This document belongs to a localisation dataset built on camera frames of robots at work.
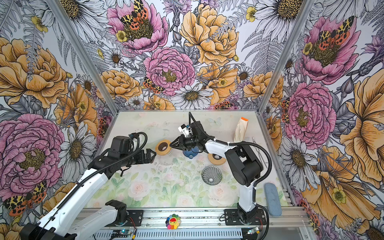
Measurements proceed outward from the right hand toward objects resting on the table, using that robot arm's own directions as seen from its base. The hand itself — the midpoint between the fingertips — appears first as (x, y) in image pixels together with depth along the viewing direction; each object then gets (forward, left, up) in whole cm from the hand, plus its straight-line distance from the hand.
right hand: (172, 149), depth 84 cm
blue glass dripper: (-4, -12, +2) cm, 12 cm away
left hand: (-7, +12, +2) cm, 14 cm away
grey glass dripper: (-11, -21, -11) cm, 27 cm away
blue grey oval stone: (-24, -52, -12) cm, 58 cm away
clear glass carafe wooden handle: (0, +5, -13) cm, 14 cm away
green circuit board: (-36, +23, -14) cm, 45 cm away
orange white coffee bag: (+18, -43, -8) cm, 48 cm away
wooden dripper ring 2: (+4, +6, -4) cm, 8 cm away
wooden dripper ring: (-2, -25, -12) cm, 28 cm away
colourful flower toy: (-33, -1, -12) cm, 35 cm away
